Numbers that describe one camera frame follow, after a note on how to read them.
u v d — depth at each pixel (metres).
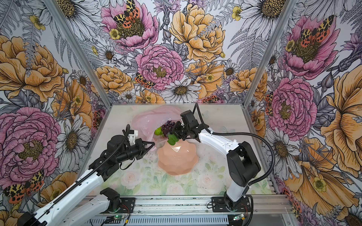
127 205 0.73
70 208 0.45
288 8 0.72
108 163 0.55
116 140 0.58
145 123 0.87
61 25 0.77
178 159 0.92
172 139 0.79
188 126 0.67
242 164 0.46
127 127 0.67
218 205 0.73
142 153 0.66
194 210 0.74
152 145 0.73
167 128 0.85
